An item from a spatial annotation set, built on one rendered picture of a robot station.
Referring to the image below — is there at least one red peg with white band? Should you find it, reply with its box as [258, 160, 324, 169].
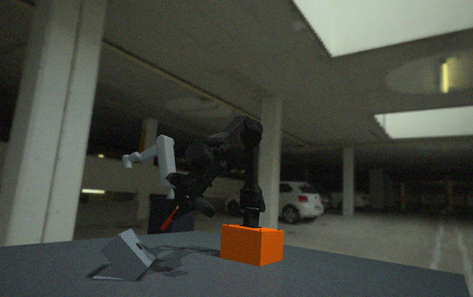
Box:
[160, 205, 179, 231]

